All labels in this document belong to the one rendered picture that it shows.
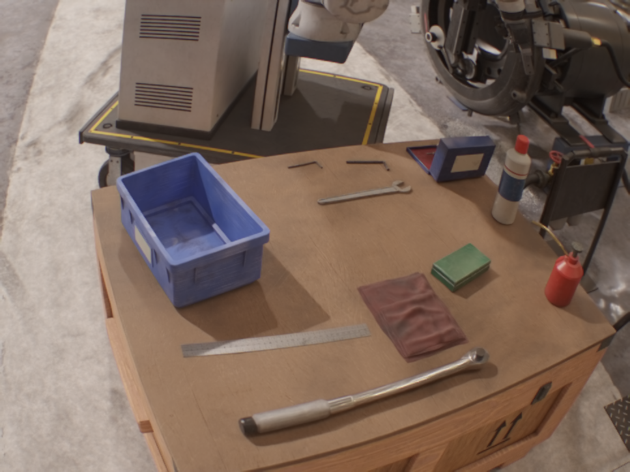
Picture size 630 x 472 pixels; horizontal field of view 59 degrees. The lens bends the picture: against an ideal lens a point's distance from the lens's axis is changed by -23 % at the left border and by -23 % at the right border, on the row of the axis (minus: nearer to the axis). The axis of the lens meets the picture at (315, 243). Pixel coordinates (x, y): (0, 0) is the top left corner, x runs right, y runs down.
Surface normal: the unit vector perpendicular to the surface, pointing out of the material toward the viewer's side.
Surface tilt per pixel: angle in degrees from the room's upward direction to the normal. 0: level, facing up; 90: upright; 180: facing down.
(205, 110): 90
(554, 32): 68
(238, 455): 0
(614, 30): 51
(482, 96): 90
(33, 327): 0
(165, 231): 0
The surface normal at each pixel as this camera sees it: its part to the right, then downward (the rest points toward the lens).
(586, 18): 0.36, -0.13
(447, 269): 0.12, -0.77
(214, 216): -0.81, 0.29
